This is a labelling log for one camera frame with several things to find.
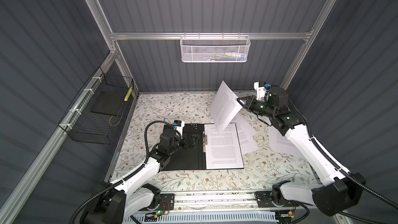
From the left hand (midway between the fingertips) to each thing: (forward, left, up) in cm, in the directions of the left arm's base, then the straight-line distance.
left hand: (192, 135), depth 83 cm
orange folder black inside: (-8, 0, -13) cm, 15 cm away
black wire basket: (+4, +46, +15) cm, 48 cm away
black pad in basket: (+13, +41, +15) cm, 46 cm away
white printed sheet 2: (+2, -33, -12) cm, 35 cm away
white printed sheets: (+9, -18, +12) cm, 23 cm away
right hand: (+6, -23, +20) cm, 31 cm away
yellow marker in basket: (+16, +34, +15) cm, 40 cm away
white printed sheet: (-3, -17, -13) cm, 22 cm away
